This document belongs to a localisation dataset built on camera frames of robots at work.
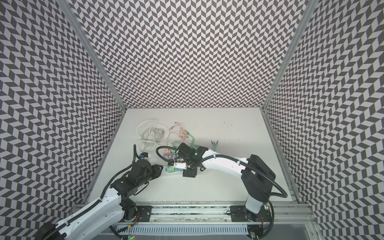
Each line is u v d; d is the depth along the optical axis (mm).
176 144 955
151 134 1012
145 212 722
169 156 718
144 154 754
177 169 842
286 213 754
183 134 1039
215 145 970
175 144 947
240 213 732
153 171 663
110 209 523
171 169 809
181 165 718
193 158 587
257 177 438
